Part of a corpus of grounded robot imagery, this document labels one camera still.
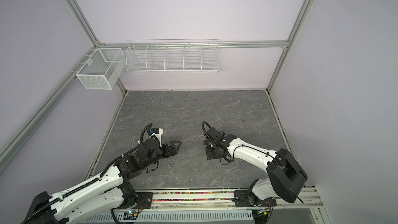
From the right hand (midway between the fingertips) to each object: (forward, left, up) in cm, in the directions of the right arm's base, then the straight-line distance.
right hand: (210, 155), depth 85 cm
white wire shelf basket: (+57, +25, +26) cm, 67 cm away
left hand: (+1, +18, +10) cm, 21 cm away
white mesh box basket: (+46, +68, +24) cm, 86 cm away
